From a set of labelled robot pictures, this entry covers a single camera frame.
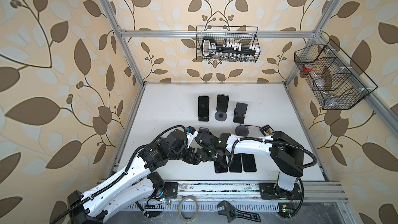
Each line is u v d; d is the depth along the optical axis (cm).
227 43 82
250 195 74
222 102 92
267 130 94
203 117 104
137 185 60
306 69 87
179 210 67
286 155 45
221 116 102
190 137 67
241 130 91
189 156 62
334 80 75
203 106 104
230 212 68
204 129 85
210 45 84
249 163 83
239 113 96
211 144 65
